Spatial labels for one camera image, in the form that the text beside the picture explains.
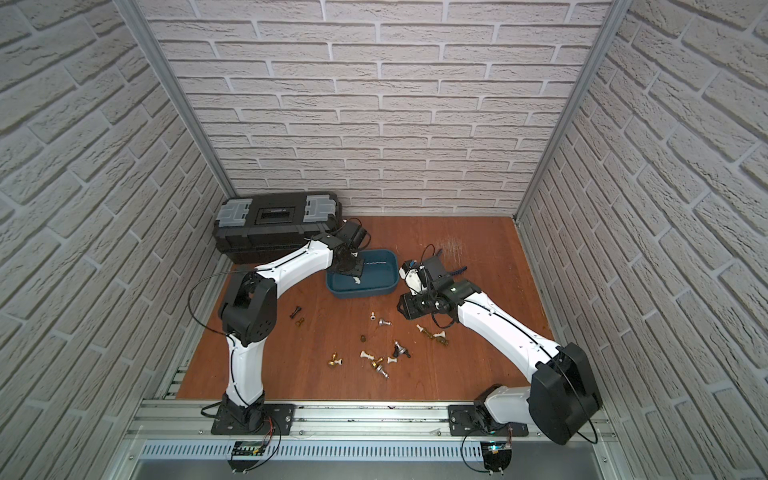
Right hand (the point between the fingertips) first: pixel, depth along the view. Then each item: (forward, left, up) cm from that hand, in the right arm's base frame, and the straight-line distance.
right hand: (408, 305), depth 82 cm
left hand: (+18, +14, -4) cm, 23 cm away
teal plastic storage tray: (+20, +8, -13) cm, 25 cm away
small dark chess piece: (-5, +14, -11) cm, 18 cm away
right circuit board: (-35, -19, -13) cm, 42 cm away
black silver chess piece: (-9, +4, -10) cm, 14 cm away
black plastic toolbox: (+27, +47, +6) cm, 55 cm away
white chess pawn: (-10, +13, -10) cm, 19 cm away
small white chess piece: (-11, +6, -11) cm, 17 cm away
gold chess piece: (-10, +22, -10) cm, 26 cm away
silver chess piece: (0, +8, -10) cm, 13 cm away
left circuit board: (-30, +43, -14) cm, 54 cm away
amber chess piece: (+1, +34, -10) cm, 35 cm away
